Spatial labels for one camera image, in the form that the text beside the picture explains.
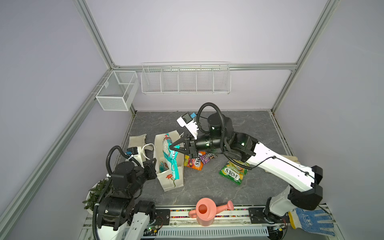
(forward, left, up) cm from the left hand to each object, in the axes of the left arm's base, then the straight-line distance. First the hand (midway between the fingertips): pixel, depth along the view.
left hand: (156, 162), depth 66 cm
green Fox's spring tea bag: (+1, -40, -23) cm, 46 cm away
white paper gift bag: (-6, -4, 0) cm, 7 cm away
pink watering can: (-18, -21, -14) cm, 31 cm away
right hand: (-3, -8, +16) cm, 18 cm away
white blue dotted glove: (-25, -75, -25) cm, 83 cm away
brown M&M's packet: (+12, -25, -23) cm, 35 cm away
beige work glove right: (+9, -79, -26) cm, 84 cm away
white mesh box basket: (+55, +32, -2) cm, 63 cm away
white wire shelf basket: (+57, -14, +4) cm, 59 cm away
